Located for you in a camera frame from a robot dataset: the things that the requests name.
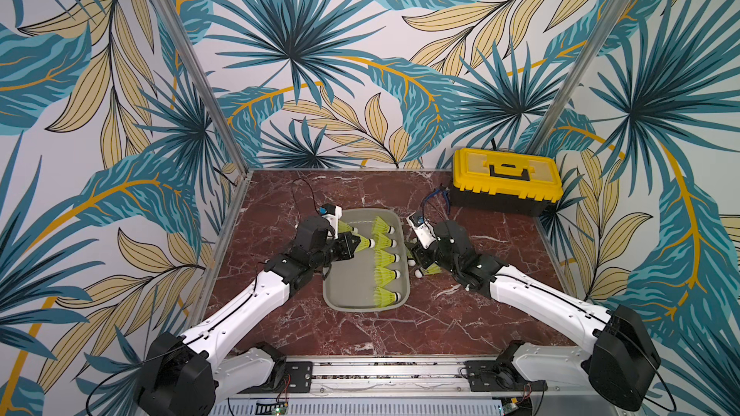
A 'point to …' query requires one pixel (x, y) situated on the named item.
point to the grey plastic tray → (350, 284)
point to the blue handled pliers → (440, 188)
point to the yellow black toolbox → (505, 182)
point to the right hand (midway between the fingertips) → (417, 234)
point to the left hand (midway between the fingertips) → (360, 243)
